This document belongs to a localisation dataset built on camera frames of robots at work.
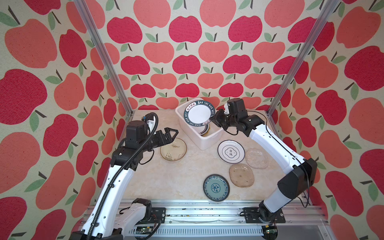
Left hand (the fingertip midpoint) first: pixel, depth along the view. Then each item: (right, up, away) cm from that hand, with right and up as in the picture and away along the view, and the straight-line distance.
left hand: (174, 134), depth 68 cm
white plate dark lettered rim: (+12, +11, +16) cm, 23 cm away
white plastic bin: (+8, 0, +20) cm, 22 cm away
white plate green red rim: (+18, +1, +38) cm, 42 cm away
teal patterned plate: (+22, -31, +16) cm, 41 cm away
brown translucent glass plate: (+38, -26, +20) cm, 50 cm away
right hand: (+19, +9, +10) cm, 23 cm away
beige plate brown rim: (-3, -13, +30) cm, 33 cm away
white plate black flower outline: (+35, -13, +30) cm, 48 cm away
